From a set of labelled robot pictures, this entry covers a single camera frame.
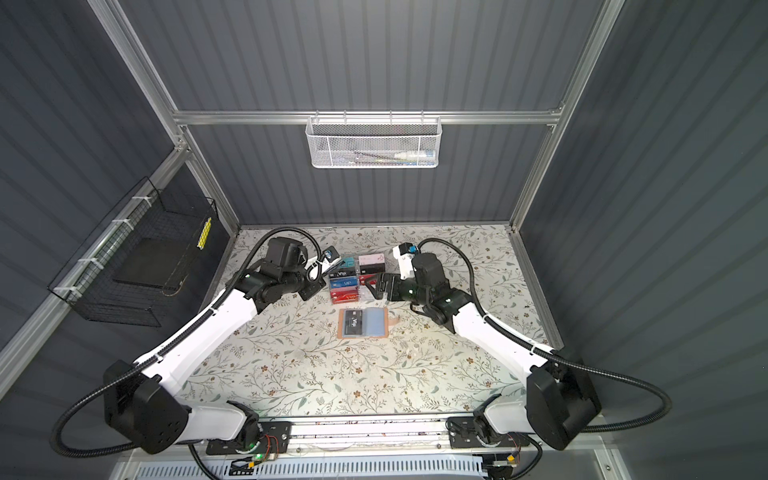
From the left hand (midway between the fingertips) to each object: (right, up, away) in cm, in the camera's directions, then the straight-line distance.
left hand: (320, 269), depth 81 cm
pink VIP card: (+13, +3, +18) cm, 22 cm away
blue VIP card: (+3, -5, +15) cm, 16 cm away
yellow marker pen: (-33, +10, +2) cm, 35 cm away
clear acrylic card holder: (+11, -9, +17) cm, 22 cm away
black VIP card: (+8, -17, +12) cm, 23 cm away
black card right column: (+13, 0, +16) cm, 21 cm away
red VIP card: (+10, -4, +16) cm, 19 cm away
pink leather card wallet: (+13, -17, +13) cm, 25 cm away
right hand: (+17, -4, -2) cm, 17 cm away
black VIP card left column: (+4, -2, +15) cm, 16 cm away
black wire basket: (-44, -1, -20) cm, 48 cm away
